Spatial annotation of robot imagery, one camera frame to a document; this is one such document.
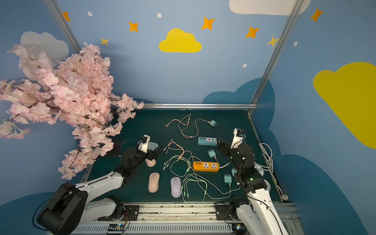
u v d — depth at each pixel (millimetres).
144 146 734
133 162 674
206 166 883
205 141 1011
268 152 982
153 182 820
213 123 1120
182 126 1118
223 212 748
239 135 603
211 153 957
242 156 514
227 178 848
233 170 885
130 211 753
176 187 806
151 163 906
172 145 1000
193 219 733
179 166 923
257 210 465
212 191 820
